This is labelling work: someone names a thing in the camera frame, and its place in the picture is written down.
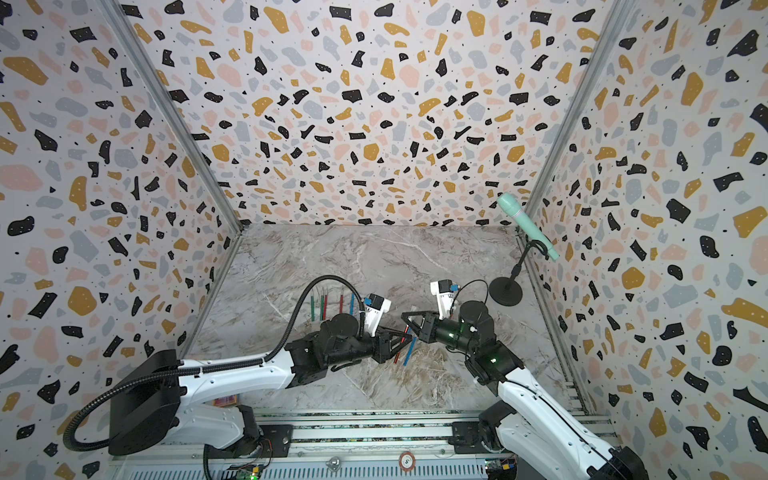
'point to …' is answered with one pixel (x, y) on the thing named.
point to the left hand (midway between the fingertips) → (417, 340)
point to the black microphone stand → (505, 291)
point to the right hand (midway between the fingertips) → (409, 319)
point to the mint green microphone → (509, 204)
